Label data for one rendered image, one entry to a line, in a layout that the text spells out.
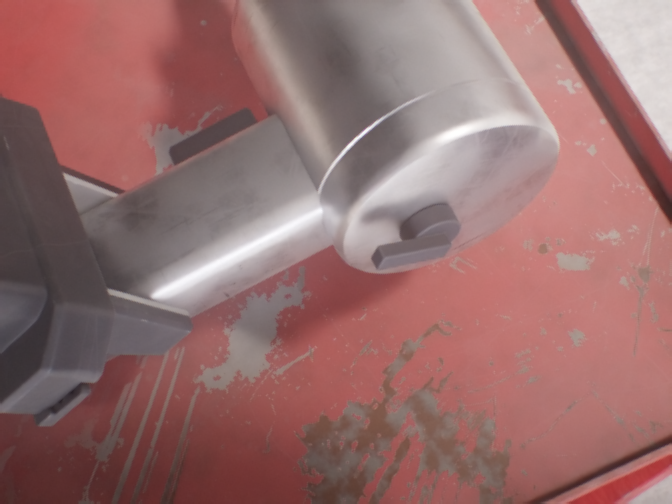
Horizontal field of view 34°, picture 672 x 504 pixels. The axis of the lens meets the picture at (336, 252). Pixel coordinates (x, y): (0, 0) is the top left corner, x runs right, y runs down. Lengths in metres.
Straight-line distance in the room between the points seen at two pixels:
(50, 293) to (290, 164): 0.11
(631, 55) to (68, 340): 1.37
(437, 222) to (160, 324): 0.11
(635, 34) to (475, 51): 1.29
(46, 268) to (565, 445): 0.27
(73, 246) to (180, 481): 0.18
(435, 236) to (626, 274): 0.18
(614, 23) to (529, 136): 1.29
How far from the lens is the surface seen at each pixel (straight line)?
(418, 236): 0.40
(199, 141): 0.44
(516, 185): 0.42
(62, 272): 0.36
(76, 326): 0.35
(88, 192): 0.43
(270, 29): 0.42
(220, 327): 0.54
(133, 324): 0.40
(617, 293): 0.56
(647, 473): 0.70
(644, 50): 1.67
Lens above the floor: 1.36
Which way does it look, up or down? 68 degrees down
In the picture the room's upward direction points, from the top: straight up
